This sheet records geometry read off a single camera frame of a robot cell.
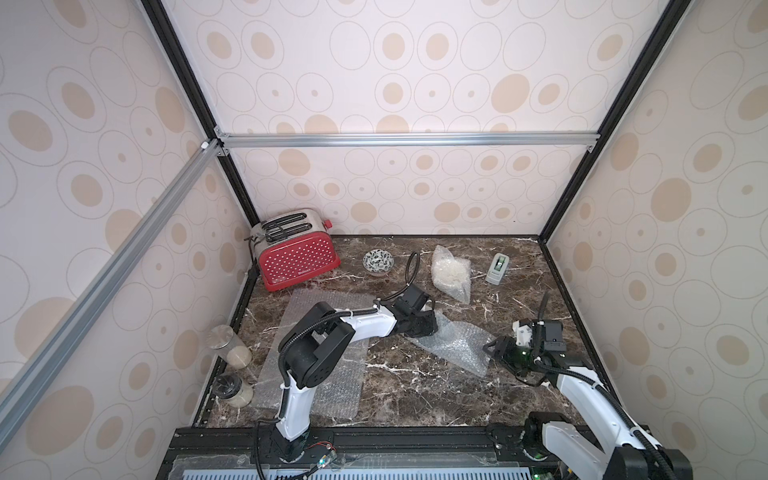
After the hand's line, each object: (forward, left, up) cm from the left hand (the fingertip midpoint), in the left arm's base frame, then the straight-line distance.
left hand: (448, 330), depth 89 cm
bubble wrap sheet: (-18, +30, -5) cm, 35 cm away
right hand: (-6, -14, 0) cm, 15 cm away
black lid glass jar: (-19, +57, +5) cm, 60 cm away
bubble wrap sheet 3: (-6, -2, +3) cm, 7 cm away
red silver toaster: (+22, +49, +12) cm, 55 cm away
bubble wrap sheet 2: (+21, -4, 0) cm, 21 cm away
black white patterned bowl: (+29, +22, -3) cm, 37 cm away
